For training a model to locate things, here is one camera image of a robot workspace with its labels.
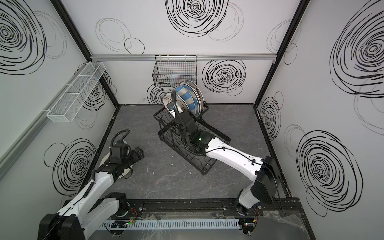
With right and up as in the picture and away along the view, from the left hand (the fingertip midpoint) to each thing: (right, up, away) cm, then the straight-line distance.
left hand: (136, 153), depth 86 cm
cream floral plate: (-20, -3, +4) cm, 20 cm away
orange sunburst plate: (+18, +30, -7) cm, 36 cm away
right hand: (+28, +26, -14) cm, 41 cm away
